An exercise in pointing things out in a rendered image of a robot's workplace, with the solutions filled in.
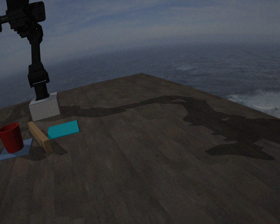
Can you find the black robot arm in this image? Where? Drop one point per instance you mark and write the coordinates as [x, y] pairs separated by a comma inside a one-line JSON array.
[[34, 34]]

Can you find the dark red cup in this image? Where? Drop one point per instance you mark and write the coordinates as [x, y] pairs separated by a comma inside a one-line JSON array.
[[11, 137]]

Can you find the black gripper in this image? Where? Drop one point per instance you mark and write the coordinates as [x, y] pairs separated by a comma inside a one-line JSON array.
[[19, 19]]

